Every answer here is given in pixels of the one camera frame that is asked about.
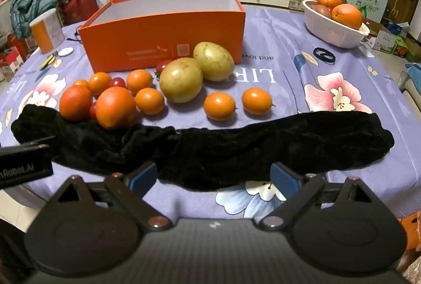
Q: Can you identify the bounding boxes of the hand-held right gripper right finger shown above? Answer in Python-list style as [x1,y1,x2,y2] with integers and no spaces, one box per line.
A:
[253,162,379,232]

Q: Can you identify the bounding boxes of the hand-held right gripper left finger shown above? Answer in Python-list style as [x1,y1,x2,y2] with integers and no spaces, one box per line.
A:
[53,162,173,232]

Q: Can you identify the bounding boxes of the large orange-red tomato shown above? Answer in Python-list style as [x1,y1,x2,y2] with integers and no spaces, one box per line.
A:
[95,86,137,130]
[59,85,93,122]

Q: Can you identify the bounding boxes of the orange cardboard box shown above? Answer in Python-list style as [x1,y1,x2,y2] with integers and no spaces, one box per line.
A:
[78,0,246,73]

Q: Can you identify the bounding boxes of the black velvet cloth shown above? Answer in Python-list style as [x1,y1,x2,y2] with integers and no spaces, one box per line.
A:
[11,104,395,191]

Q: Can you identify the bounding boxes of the yellow-green key bunch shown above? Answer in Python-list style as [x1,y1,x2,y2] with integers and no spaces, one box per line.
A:
[39,52,60,71]

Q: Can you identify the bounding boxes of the black eyeglasses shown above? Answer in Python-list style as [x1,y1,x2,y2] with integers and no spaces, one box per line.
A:
[67,24,85,44]

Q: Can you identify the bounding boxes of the purple floral tablecloth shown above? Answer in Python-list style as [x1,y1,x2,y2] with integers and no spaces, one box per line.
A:
[0,4,421,225]

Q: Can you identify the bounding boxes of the orange and white canister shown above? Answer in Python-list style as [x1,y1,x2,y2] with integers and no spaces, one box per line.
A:
[29,8,65,53]

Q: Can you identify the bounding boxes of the white plastic basket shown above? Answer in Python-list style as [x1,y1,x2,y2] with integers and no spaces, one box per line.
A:
[302,0,370,49]

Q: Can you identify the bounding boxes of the blue folded cloth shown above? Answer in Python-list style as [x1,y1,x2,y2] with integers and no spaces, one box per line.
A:
[403,62,421,94]

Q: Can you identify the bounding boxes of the blue puffer jacket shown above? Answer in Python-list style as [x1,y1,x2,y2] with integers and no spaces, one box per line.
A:
[9,0,71,39]

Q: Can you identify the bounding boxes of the red shopping bag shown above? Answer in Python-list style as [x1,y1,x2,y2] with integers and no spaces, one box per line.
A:
[62,0,99,25]

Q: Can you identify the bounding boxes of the red apple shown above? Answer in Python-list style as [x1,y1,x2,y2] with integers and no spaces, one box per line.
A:
[311,4,333,19]

